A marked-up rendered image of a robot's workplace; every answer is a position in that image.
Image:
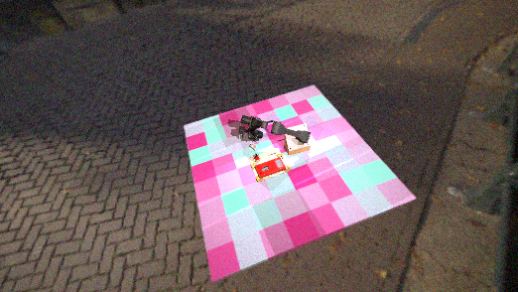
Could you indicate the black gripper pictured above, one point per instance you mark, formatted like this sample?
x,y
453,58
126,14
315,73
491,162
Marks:
x,y
242,130

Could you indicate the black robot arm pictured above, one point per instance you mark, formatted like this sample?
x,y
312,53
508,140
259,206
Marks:
x,y
277,129

